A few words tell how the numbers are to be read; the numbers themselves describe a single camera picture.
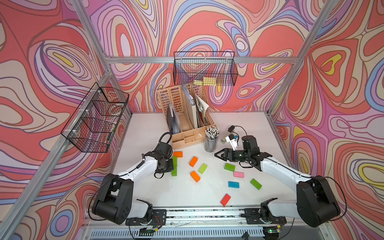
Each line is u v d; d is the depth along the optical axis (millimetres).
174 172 878
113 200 423
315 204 411
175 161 938
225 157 735
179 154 955
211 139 858
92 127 735
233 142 782
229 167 905
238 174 882
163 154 704
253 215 730
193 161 919
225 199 786
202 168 913
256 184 842
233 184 834
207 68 955
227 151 736
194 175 864
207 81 823
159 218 729
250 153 669
